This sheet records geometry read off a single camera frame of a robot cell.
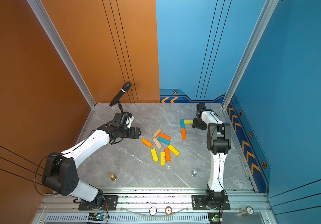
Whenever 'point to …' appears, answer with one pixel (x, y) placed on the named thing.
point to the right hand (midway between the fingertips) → (198, 126)
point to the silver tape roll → (247, 211)
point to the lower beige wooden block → (157, 143)
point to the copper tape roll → (168, 210)
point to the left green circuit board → (96, 216)
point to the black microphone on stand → (126, 87)
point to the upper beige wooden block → (157, 132)
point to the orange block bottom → (167, 154)
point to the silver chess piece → (193, 172)
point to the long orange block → (165, 136)
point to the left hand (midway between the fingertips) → (136, 130)
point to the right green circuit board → (215, 218)
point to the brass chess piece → (113, 178)
